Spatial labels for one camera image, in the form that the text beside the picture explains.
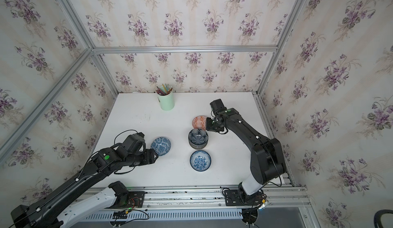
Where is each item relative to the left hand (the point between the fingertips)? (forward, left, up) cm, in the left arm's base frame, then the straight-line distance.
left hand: (155, 159), depth 73 cm
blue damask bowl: (+13, +1, -12) cm, 18 cm away
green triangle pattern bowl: (+11, -21, -6) cm, 25 cm away
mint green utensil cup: (+42, 0, -5) cm, 43 cm away
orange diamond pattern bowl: (+29, -22, -11) cm, 39 cm away
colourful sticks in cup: (+49, 0, +1) cm, 49 cm away
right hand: (+19, -28, -1) cm, 34 cm away
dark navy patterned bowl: (+15, -21, -7) cm, 27 cm away
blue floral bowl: (+4, -23, -12) cm, 26 cm away
